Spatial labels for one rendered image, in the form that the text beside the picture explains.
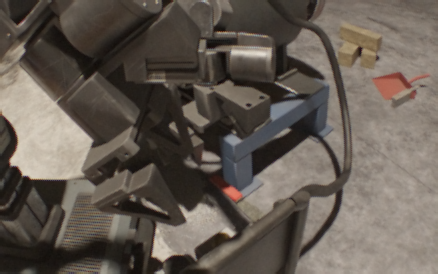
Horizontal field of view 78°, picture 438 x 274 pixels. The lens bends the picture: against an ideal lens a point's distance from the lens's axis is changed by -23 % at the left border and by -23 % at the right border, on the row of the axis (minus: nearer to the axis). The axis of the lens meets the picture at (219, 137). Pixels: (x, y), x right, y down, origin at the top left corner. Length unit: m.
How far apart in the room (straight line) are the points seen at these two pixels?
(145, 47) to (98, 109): 0.06
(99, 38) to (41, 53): 0.05
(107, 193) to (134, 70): 0.10
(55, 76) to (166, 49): 0.09
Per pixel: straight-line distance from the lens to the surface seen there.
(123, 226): 0.96
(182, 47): 0.23
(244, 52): 0.47
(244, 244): 0.48
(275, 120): 1.22
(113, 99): 0.25
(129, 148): 0.25
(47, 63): 0.26
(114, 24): 0.23
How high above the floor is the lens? 0.97
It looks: 39 degrees down
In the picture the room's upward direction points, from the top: 7 degrees counter-clockwise
